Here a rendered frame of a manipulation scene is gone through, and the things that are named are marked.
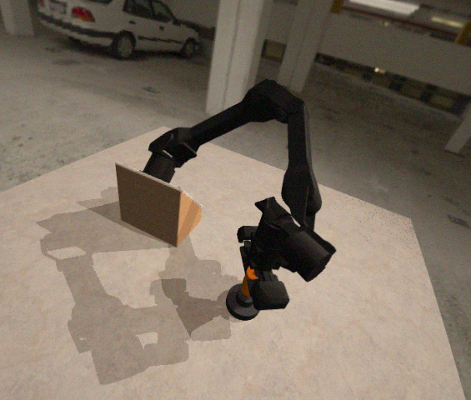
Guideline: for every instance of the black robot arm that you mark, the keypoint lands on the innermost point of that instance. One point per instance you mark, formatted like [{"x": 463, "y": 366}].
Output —
[{"x": 303, "y": 250}]

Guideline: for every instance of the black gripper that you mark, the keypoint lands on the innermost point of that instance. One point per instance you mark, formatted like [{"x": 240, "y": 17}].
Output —
[{"x": 267, "y": 291}]

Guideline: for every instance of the orange knob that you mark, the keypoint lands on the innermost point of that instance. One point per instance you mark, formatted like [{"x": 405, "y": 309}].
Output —
[{"x": 244, "y": 286}]

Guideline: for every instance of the dark grey round pedestal with shaft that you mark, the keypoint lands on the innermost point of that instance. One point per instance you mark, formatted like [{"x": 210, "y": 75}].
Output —
[{"x": 239, "y": 305}]

